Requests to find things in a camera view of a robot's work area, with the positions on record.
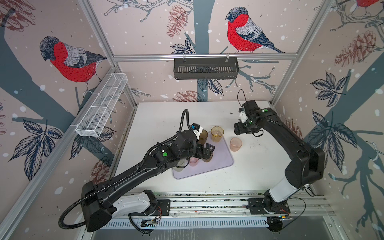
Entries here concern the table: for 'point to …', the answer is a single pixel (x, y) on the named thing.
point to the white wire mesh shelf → (97, 118)
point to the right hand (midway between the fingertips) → (240, 131)
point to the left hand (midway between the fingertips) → (208, 147)
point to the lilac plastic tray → (222, 157)
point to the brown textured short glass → (207, 160)
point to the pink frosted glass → (235, 144)
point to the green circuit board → (148, 223)
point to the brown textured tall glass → (203, 137)
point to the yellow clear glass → (217, 132)
